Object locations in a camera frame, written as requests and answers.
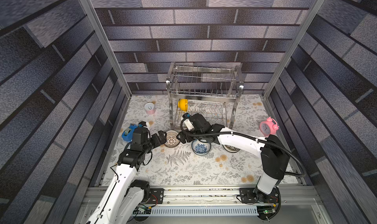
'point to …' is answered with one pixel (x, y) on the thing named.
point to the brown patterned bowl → (172, 141)
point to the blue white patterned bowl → (200, 148)
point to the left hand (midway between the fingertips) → (161, 135)
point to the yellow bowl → (182, 104)
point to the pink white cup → (149, 107)
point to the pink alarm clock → (269, 127)
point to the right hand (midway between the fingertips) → (180, 133)
